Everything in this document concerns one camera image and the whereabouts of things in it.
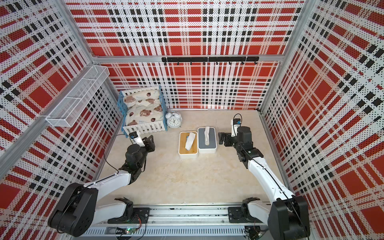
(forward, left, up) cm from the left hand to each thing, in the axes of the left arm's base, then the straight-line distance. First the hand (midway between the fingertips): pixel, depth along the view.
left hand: (154, 135), depth 87 cm
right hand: (-1, -43, +4) cm, 44 cm away
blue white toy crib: (+12, +14, -8) cm, 20 cm away
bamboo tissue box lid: (-2, -20, -5) cm, 21 cm away
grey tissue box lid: (+1, -28, -11) cm, 30 cm away
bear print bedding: (+31, +16, -6) cm, 35 cm away
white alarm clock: (+19, -9, -7) cm, 22 cm away
